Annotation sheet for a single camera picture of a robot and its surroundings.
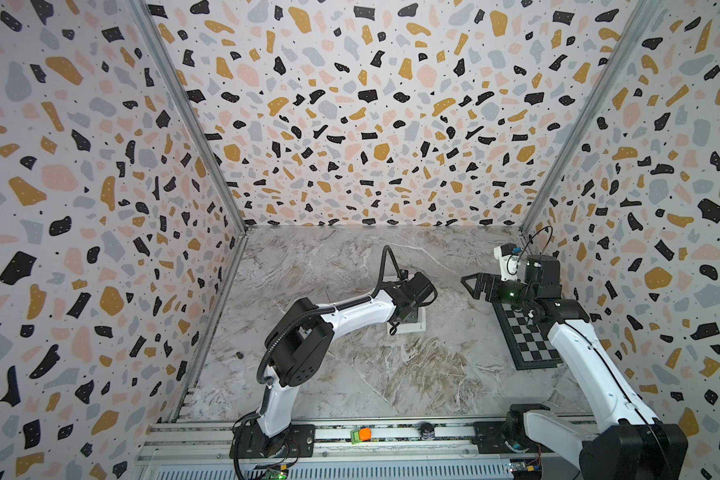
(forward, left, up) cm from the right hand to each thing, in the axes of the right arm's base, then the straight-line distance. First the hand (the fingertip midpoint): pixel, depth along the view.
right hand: (477, 275), depth 78 cm
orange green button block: (-34, +29, -20) cm, 49 cm away
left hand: (-1, +16, -15) cm, 22 cm away
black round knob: (-33, +14, -19) cm, 40 cm away
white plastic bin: (-6, +16, -19) cm, 26 cm away
